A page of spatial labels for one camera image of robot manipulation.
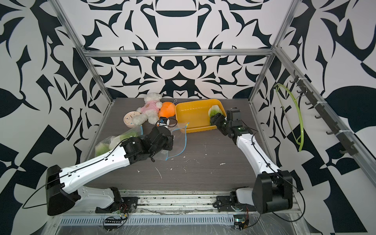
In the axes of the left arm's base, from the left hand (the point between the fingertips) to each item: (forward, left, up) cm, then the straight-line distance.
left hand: (170, 133), depth 75 cm
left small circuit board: (-33, +28, -25) cm, 50 cm away
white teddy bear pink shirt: (+28, +16, -14) cm, 35 cm away
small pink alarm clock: (+26, +33, -19) cm, 46 cm away
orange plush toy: (+30, +4, -15) cm, 33 cm away
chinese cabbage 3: (+27, -28, -14) cm, 42 cm away
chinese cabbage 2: (+3, +32, -10) cm, 34 cm away
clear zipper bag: (+4, +40, -16) cm, 43 cm away
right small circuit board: (-36, -32, -22) cm, 53 cm away
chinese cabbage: (+1, +41, -14) cm, 43 cm away
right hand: (+11, -24, -3) cm, 26 cm away
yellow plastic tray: (+29, -14, -22) cm, 39 cm away
